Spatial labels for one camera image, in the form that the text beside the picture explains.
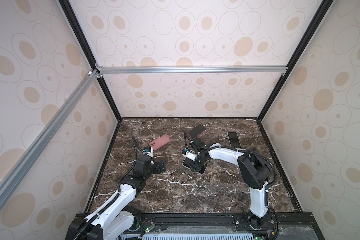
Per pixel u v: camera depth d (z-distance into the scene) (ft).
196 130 3.73
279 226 2.38
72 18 2.30
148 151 2.43
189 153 2.80
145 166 2.08
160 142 3.51
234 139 3.49
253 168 1.69
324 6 2.22
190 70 2.99
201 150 2.34
